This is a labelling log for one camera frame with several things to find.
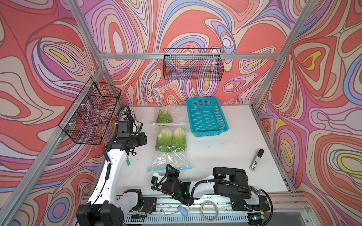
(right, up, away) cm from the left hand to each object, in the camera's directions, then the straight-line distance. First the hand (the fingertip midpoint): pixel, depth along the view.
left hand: (144, 137), depth 79 cm
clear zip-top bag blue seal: (+20, -14, +5) cm, 25 cm away
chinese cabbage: (+10, -4, +9) cm, 14 cm away
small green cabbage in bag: (+8, +12, +22) cm, 27 cm away
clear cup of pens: (-17, +14, +14) cm, 26 cm away
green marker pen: (-13, -17, +9) cm, 23 cm away
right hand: (+15, -18, +4) cm, 23 cm away
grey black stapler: (+67, -15, +7) cm, 69 cm away
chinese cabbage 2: (+20, -3, +12) cm, 23 cm away
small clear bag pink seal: (+19, +16, +32) cm, 40 cm away
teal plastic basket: (+41, +13, +33) cm, 54 cm away
